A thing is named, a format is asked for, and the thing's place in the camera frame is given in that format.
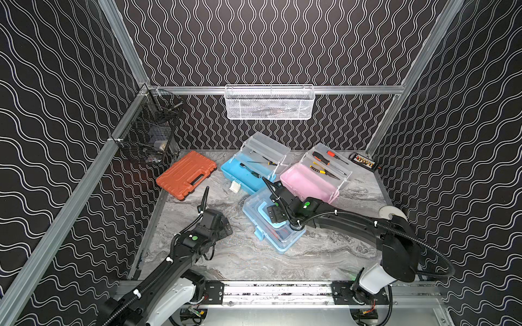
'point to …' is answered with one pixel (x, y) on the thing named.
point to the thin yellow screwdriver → (268, 163)
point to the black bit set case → (363, 161)
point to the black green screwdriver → (252, 172)
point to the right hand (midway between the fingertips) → (282, 208)
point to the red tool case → (180, 178)
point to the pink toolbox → (319, 174)
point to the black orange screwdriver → (318, 156)
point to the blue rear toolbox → (259, 157)
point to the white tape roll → (384, 212)
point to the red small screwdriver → (333, 154)
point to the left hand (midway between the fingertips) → (220, 225)
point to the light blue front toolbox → (278, 235)
